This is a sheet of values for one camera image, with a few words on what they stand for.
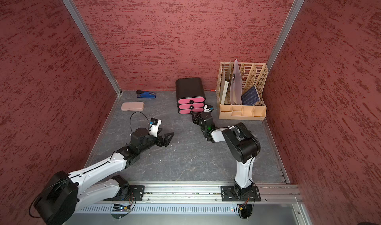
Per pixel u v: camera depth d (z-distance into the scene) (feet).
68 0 2.38
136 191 2.43
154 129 2.37
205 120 2.47
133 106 3.60
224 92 3.02
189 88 3.40
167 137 2.45
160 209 2.54
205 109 2.93
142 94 3.81
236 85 3.49
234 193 2.19
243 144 1.67
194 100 3.13
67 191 1.31
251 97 3.37
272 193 2.50
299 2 2.43
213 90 4.03
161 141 2.39
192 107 3.27
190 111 3.39
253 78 3.42
